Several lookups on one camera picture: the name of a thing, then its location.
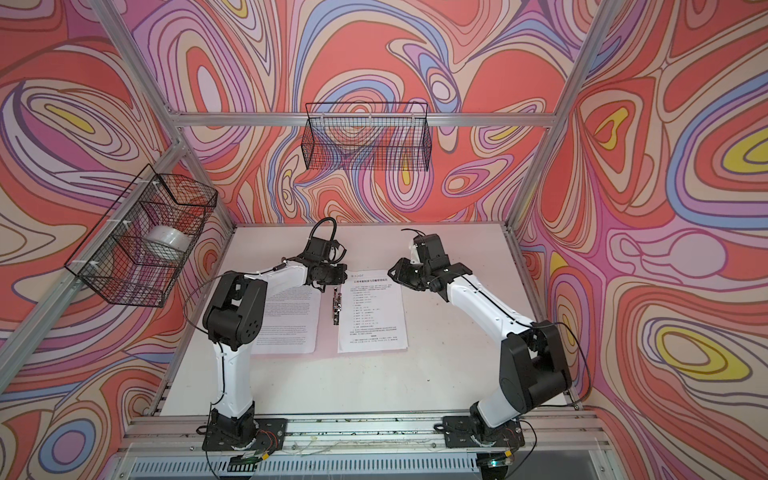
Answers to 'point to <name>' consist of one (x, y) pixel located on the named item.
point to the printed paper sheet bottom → (372, 313)
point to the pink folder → (327, 335)
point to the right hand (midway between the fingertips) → (394, 280)
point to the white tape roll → (169, 242)
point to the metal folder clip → (337, 306)
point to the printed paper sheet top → (291, 323)
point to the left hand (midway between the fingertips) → (350, 273)
